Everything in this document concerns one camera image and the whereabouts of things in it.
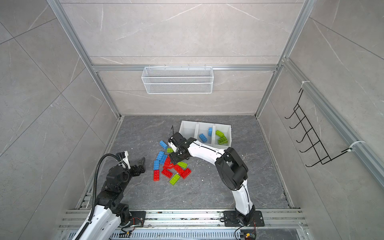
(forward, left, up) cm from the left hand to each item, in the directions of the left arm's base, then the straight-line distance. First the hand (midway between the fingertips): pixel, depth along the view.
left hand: (136, 156), depth 81 cm
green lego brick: (+11, -16, -13) cm, 23 cm away
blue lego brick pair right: (+3, -12, -12) cm, 18 cm away
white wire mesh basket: (+50, -23, +16) cm, 57 cm away
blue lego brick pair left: (+7, -10, -13) cm, 18 cm away
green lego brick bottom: (-9, -20, -13) cm, 26 cm away
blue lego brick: (+15, -12, -12) cm, 23 cm away
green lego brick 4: (+16, -53, -11) cm, 56 cm away
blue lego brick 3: (+23, -44, -9) cm, 51 cm away
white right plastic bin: (+26, -57, -11) cm, 64 cm away
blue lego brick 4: (+21, -39, -12) cm, 46 cm away
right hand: (+4, -21, -9) cm, 23 cm away
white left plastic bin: (+28, -30, -12) cm, 43 cm away
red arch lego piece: (+1, -15, -14) cm, 21 cm away
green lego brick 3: (+22, -51, -11) cm, 57 cm away
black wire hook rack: (-8, -86, +19) cm, 88 cm away
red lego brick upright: (-6, -10, -13) cm, 17 cm away
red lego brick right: (-5, -27, -13) cm, 31 cm away
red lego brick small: (-5, -16, -13) cm, 21 cm away
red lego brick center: (-2, -23, -13) cm, 26 cm away
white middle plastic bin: (+25, -41, -13) cm, 49 cm away
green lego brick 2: (+1, -25, -14) cm, 29 cm away
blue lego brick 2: (+1, -9, -12) cm, 15 cm away
